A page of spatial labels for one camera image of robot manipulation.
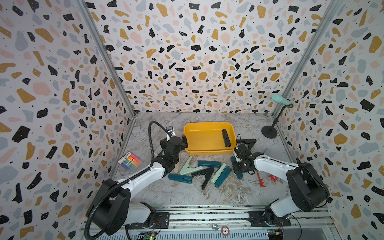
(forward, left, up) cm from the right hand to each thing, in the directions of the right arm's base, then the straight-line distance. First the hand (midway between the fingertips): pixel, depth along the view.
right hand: (238, 168), depth 92 cm
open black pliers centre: (-4, +18, +2) cm, 19 cm away
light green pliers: (-4, +13, +2) cm, 14 cm away
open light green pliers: (-4, +32, +3) cm, 32 cm away
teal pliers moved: (+4, +18, -2) cm, 18 cm away
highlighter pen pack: (+1, +67, +4) cm, 68 cm away
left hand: (+10, +35, +19) cm, 41 cm away
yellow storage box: (+21, +20, +2) cm, 29 cm away
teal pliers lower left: (-8, +35, +3) cm, 36 cm away
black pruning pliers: (+22, +6, +2) cm, 23 cm away
